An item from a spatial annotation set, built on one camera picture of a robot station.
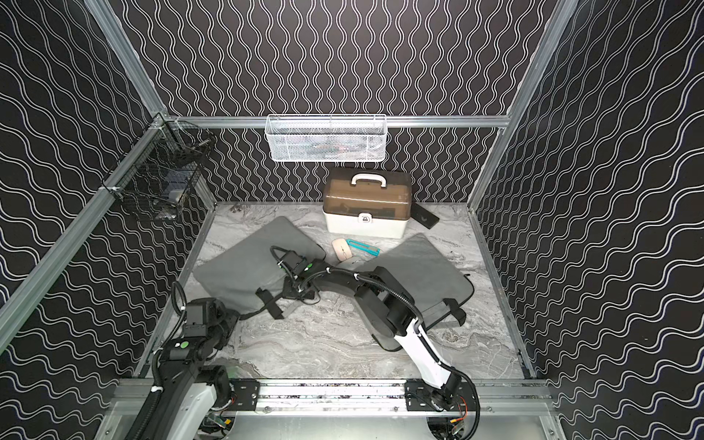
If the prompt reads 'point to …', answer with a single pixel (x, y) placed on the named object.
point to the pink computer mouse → (342, 248)
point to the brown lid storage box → (368, 203)
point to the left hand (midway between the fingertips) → (233, 311)
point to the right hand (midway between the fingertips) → (289, 293)
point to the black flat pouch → (423, 215)
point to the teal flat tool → (376, 254)
